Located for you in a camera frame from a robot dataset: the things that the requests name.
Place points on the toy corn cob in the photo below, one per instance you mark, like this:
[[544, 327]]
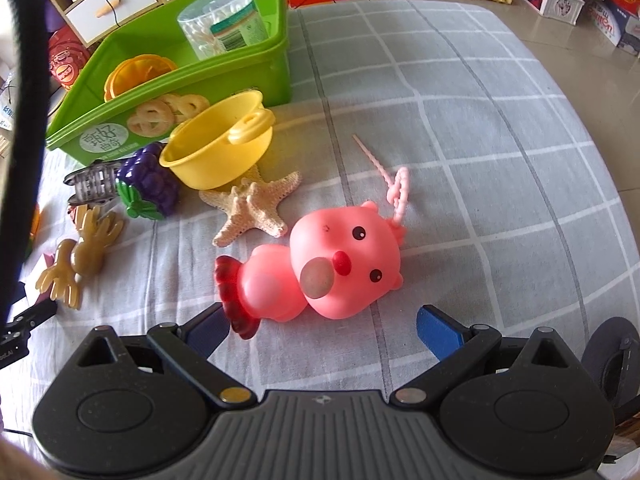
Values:
[[34, 227]]

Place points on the clear cotton swab jar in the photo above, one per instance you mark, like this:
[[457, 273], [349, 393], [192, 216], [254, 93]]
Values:
[[214, 27]]

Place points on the beige starfish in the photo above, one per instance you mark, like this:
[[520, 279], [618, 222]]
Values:
[[251, 203]]

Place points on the orange plastic toy mold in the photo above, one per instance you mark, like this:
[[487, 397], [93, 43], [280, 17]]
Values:
[[135, 71]]

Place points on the grey hair claw clip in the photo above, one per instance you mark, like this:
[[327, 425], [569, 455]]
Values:
[[94, 184]]

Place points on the pink rubber pig toy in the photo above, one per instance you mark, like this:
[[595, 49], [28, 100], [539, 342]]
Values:
[[337, 262]]

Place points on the yellow toy pot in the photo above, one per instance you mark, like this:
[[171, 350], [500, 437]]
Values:
[[221, 143]]

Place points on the green plastic storage bin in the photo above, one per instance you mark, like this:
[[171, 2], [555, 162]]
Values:
[[88, 128]]

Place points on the purple toy grapes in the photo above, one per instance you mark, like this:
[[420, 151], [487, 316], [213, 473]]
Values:
[[147, 189]]

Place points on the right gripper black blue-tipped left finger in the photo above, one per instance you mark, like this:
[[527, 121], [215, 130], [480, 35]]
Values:
[[185, 349]]

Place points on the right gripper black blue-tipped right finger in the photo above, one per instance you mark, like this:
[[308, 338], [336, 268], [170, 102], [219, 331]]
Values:
[[460, 351]]

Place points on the grey checked cloth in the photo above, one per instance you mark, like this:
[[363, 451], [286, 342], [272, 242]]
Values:
[[513, 221]]

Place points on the red round bag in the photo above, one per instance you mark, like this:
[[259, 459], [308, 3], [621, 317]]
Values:
[[67, 56]]

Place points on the tan rubber hand toy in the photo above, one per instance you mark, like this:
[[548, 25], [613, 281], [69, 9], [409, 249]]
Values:
[[77, 259]]

